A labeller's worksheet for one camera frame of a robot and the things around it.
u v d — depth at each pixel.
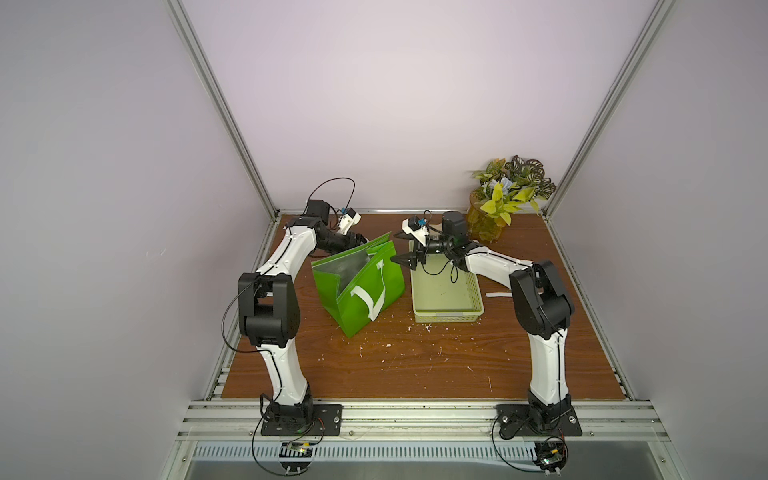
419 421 0.74
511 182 0.93
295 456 0.72
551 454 0.70
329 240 0.78
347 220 0.85
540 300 0.54
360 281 0.76
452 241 0.78
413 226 0.78
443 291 0.96
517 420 0.73
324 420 0.73
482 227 1.07
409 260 0.81
